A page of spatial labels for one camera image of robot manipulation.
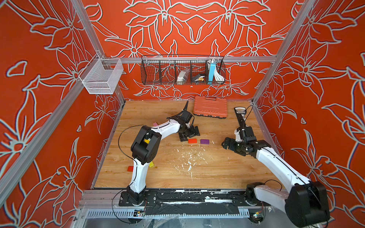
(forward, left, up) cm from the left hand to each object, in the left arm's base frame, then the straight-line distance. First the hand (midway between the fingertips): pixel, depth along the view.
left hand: (196, 135), depth 94 cm
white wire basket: (+26, +66, +27) cm, 75 cm away
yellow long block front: (-20, +27, -4) cm, 34 cm away
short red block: (-3, +2, -2) cm, 4 cm away
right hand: (-8, -17, +4) cm, 20 cm away
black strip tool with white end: (+26, -35, -2) cm, 44 cm away
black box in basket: (+23, +1, +30) cm, 38 cm away
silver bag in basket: (+28, +11, +27) cm, 41 cm away
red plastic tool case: (+26, -11, +1) cm, 29 cm away
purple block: (-2, -6, -4) cm, 8 cm away
